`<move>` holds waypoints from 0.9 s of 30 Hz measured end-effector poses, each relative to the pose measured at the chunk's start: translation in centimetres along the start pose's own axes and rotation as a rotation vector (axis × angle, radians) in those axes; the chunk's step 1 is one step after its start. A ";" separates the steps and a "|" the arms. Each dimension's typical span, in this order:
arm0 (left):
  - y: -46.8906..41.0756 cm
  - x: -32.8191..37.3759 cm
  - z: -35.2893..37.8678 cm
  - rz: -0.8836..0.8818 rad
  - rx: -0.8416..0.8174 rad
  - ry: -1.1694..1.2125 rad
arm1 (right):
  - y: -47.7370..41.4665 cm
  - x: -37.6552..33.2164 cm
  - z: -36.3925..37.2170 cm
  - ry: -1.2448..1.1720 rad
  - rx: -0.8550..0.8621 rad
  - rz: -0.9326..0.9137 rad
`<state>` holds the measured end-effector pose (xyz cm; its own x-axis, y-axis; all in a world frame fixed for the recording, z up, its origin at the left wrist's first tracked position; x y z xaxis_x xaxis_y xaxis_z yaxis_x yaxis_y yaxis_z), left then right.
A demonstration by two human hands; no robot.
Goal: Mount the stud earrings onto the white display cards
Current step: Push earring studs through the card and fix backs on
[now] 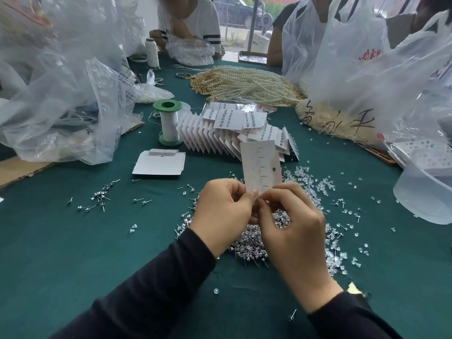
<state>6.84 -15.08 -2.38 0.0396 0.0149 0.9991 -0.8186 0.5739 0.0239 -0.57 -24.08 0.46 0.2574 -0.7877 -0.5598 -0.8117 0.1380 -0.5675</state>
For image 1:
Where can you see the small scatter of silver studs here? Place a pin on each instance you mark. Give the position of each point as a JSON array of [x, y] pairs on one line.
[[99, 197]]

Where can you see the person's left hand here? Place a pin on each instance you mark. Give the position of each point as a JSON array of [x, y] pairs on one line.
[[219, 215]]

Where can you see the white red-printed plastic bag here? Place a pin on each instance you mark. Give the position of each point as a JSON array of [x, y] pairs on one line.
[[70, 24]]

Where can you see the small bag of pearls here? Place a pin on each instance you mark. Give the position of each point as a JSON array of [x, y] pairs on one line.
[[153, 93]]

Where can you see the clear plastic earring backs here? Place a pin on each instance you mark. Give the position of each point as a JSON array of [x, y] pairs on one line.
[[325, 187]]

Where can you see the single ear stud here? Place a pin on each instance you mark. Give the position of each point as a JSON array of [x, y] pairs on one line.
[[292, 315]]

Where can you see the heap of clear plastic bags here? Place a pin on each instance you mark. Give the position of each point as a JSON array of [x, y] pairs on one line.
[[423, 123]]

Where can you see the white earring card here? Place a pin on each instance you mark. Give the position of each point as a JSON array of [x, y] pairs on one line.
[[261, 165]]

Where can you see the stack of white cards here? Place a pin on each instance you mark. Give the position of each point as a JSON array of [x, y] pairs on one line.
[[159, 164]]

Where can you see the pile of pearl strands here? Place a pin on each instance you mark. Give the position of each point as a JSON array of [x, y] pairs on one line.
[[247, 84]]

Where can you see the brown cardboard sheet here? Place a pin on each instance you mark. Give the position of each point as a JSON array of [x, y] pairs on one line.
[[21, 171]]

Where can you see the dark parked car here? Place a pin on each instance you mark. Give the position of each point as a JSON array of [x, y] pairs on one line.
[[240, 10]]

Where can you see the pile of silver stud earrings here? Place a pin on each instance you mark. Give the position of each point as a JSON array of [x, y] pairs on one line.
[[250, 247]]

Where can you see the white thread cone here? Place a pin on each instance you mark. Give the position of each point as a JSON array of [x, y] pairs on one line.
[[152, 52]]

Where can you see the large clear plastic bag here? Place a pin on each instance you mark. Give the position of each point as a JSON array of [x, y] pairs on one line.
[[70, 120]]

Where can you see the green spool of white thread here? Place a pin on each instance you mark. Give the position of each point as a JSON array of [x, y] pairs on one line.
[[168, 125]]

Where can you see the person's right forearm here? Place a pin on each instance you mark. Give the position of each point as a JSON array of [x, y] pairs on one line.
[[349, 321]]

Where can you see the clear plastic bowl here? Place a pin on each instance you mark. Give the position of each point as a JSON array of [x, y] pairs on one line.
[[423, 194]]

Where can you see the person's left forearm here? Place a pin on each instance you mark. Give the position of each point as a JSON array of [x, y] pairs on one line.
[[141, 300]]

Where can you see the orange and black tool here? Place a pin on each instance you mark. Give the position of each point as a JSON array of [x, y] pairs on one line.
[[378, 154]]

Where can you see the person's right hand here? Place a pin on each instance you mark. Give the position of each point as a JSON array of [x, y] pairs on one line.
[[300, 243]]

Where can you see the row of white cards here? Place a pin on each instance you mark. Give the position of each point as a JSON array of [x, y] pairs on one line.
[[212, 134]]

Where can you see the white handwritten plastic bag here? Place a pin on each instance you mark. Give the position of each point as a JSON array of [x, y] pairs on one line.
[[360, 77]]

